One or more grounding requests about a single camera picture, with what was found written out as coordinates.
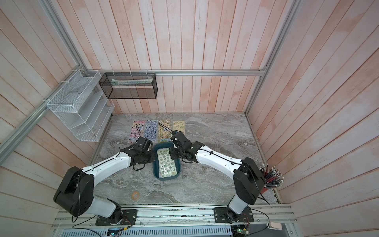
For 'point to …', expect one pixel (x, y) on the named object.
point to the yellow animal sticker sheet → (164, 135)
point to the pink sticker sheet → (137, 130)
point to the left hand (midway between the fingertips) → (153, 159)
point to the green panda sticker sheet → (178, 125)
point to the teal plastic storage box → (177, 162)
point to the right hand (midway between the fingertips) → (171, 151)
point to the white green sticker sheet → (166, 166)
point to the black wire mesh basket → (129, 85)
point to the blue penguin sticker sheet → (151, 129)
